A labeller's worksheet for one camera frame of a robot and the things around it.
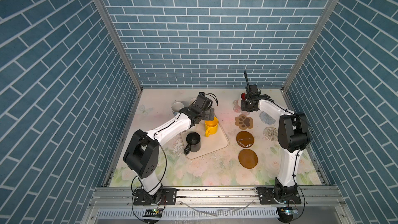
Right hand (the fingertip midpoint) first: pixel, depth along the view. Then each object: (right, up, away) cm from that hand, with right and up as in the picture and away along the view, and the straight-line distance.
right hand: (246, 106), depth 102 cm
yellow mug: (-23, -11, -13) cm, 29 cm away
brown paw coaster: (-1, -10, 0) cm, 10 cm away
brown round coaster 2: (-3, -29, -15) cm, 33 cm away
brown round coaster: (-3, -19, -8) cm, 21 cm away
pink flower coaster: (-5, -1, +6) cm, 8 cm away
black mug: (-33, -18, -15) cm, 41 cm away
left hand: (-25, -3, -13) cm, 28 cm away
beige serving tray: (-23, -21, -13) cm, 34 cm away
